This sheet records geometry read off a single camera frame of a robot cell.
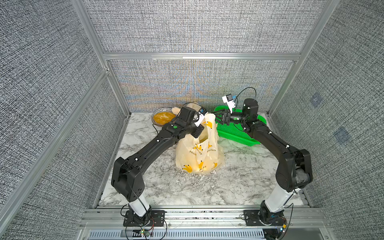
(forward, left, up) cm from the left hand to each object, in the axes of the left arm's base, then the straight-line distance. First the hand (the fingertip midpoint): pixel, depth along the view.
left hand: (203, 123), depth 80 cm
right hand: (+1, -4, +8) cm, 9 cm away
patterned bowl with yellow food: (+24, +27, -18) cm, 41 cm away
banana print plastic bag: (-14, +1, -8) cm, 16 cm away
